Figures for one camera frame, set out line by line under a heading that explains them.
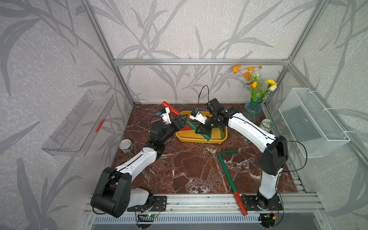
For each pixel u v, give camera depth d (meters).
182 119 0.78
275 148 0.47
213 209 0.72
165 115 0.72
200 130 0.76
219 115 0.62
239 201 0.72
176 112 0.78
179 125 0.71
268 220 0.72
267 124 0.96
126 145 0.91
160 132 0.63
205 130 0.71
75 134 0.67
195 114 0.72
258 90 0.94
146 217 0.72
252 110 1.02
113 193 0.41
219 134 1.01
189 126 0.78
